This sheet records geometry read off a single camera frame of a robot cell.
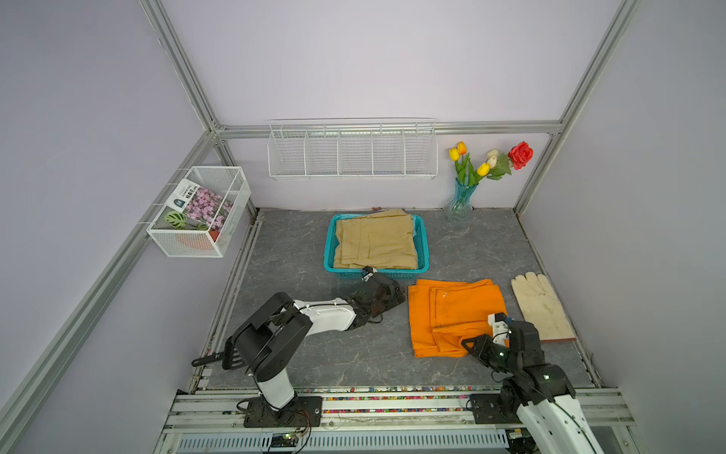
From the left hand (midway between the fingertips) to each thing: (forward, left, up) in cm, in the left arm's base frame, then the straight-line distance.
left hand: (399, 297), depth 89 cm
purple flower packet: (+17, +53, +29) cm, 63 cm away
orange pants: (-5, -14, -3) cm, 15 cm away
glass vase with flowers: (+39, -29, +2) cm, 48 cm away
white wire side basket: (+10, +60, +26) cm, 66 cm away
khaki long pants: (+21, +3, +3) cm, 22 cm away
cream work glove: (-4, -47, -5) cm, 47 cm away
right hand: (-15, -16, 0) cm, 22 cm away
